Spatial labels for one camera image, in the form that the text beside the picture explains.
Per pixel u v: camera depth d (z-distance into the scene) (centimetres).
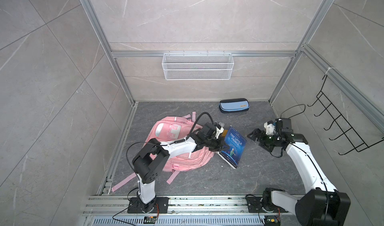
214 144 74
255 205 73
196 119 71
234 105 114
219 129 80
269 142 67
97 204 75
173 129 96
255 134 73
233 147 83
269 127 75
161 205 73
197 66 101
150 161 48
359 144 57
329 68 70
